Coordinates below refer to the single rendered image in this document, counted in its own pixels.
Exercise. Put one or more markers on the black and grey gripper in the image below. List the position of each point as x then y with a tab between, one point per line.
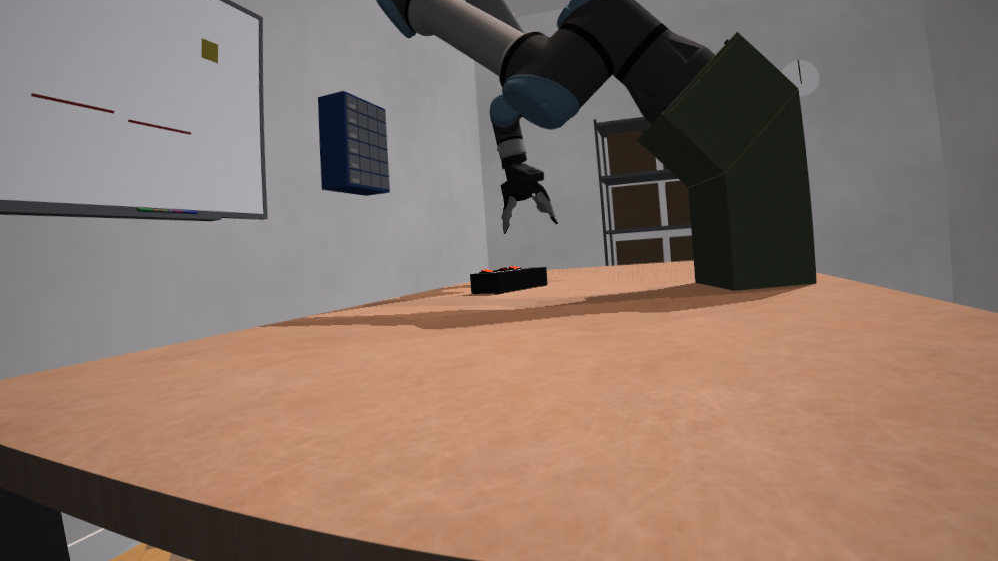
517	189

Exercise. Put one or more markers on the black power strip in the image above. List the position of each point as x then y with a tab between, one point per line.
507	280

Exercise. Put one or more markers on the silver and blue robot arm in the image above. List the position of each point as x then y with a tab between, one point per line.
548	79

